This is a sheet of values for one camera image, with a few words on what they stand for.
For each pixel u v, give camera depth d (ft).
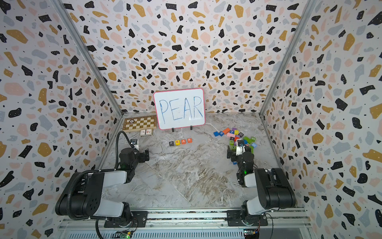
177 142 3.38
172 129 3.60
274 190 1.47
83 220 2.45
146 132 3.52
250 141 3.45
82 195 1.44
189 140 3.45
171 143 3.38
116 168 2.02
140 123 3.63
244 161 2.29
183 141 3.39
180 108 3.48
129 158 2.35
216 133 3.60
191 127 3.63
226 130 3.61
